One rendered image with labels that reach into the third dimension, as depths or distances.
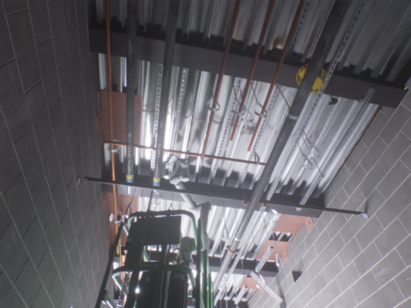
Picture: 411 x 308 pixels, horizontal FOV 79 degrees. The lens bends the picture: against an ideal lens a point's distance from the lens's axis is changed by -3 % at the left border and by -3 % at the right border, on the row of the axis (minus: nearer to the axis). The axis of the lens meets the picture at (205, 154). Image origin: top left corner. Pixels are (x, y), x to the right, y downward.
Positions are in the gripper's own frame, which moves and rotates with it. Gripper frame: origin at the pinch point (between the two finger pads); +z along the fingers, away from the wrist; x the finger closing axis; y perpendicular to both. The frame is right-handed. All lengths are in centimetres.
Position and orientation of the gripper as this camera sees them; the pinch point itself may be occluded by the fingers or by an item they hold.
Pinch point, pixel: (187, 153)
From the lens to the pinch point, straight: 286.9
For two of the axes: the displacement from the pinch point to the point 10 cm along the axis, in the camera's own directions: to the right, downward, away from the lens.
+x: -0.4, 8.0, -6.0
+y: 9.8, 1.4, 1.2
